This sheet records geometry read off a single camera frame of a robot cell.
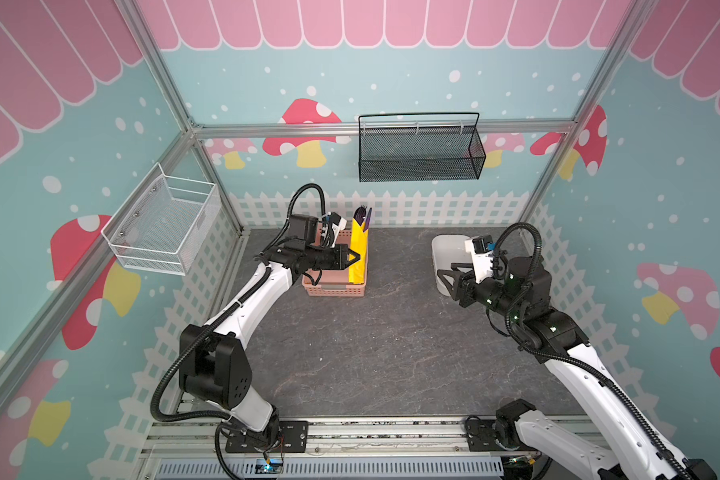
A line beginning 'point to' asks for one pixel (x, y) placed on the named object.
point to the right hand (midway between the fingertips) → (445, 268)
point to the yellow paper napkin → (358, 271)
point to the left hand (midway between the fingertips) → (357, 261)
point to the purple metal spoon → (360, 215)
